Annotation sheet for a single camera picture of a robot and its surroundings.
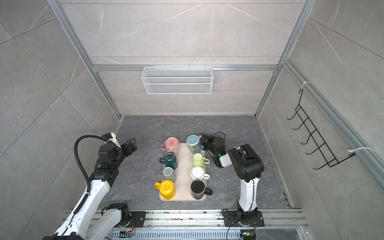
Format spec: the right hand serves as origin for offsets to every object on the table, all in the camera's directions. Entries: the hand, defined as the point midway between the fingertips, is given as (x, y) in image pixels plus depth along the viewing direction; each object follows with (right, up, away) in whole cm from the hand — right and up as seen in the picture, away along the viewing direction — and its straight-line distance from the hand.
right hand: (199, 132), depth 95 cm
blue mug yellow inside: (-3, -7, -5) cm, 9 cm away
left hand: (-39, -3, -16) cm, 42 cm away
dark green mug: (-17, -16, -11) cm, 26 cm away
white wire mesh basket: (-15, +35, +6) cm, 39 cm away
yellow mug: (-17, -29, -20) cm, 39 cm away
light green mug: (0, -16, -11) cm, 19 cm away
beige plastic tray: (-10, -29, -7) cm, 31 cm away
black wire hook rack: (+53, -10, -34) cm, 64 cm away
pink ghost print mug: (-17, -8, -6) cm, 20 cm away
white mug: (-1, -23, -12) cm, 26 cm away
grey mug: (-17, -22, -15) cm, 32 cm away
